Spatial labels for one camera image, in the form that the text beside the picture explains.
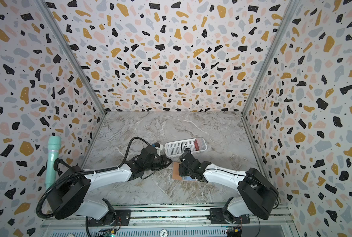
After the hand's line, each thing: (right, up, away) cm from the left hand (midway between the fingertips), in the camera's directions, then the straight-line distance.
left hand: (177, 161), depth 83 cm
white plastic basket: (-2, +4, +18) cm, 18 cm away
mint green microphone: (-51, +12, -20) cm, 57 cm away
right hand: (+3, -6, +4) cm, 7 cm away
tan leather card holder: (-1, -9, +6) cm, 11 cm away
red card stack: (+14, +8, +15) cm, 22 cm away
